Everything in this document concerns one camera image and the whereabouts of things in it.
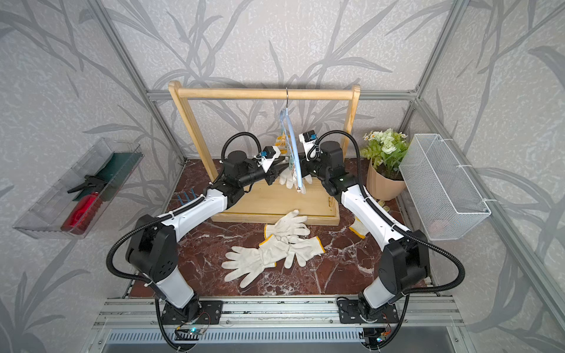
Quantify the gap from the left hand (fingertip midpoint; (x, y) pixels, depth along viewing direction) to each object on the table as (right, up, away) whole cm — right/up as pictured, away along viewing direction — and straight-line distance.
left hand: (286, 161), depth 79 cm
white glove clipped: (-1, +7, +5) cm, 9 cm away
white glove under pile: (+7, -35, +8) cm, 36 cm away
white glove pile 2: (+1, -26, +13) cm, 29 cm away
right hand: (+3, +2, 0) cm, 4 cm away
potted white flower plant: (+38, +5, +6) cm, 39 cm away
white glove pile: (0, -6, +10) cm, 12 cm away
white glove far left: (-14, -39, +6) cm, 42 cm away
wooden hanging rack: (+12, -18, +26) cm, 33 cm away
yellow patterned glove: (+30, -28, +15) cm, 44 cm away
